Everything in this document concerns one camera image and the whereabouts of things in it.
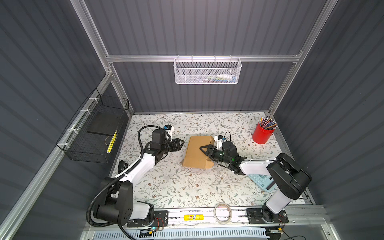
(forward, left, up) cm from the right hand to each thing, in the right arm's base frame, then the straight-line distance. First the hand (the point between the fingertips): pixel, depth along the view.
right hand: (202, 151), depth 86 cm
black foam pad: (+6, +51, +19) cm, 54 cm away
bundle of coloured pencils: (+20, -43, +1) cm, 47 cm away
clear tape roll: (-34, -11, -11) cm, 37 cm away
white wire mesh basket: (+71, -6, +10) cm, 72 cm away
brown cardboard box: (-3, +5, -1) cm, 6 cm away
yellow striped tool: (-5, +44, +17) cm, 47 cm away
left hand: (+4, +12, +3) cm, 13 cm away
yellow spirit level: (-32, +5, -9) cm, 34 cm away
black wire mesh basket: (-2, +56, +18) cm, 59 cm away
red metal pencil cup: (+14, -38, -4) cm, 41 cm away
